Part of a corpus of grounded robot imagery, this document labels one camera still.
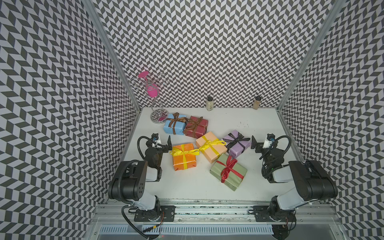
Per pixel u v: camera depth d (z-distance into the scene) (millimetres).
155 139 750
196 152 846
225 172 802
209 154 889
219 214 753
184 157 844
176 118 1018
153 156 681
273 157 666
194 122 1014
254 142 865
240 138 914
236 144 886
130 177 512
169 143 860
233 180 790
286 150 608
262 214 737
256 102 1141
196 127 982
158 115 1127
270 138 736
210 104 1127
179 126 989
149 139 740
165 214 725
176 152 852
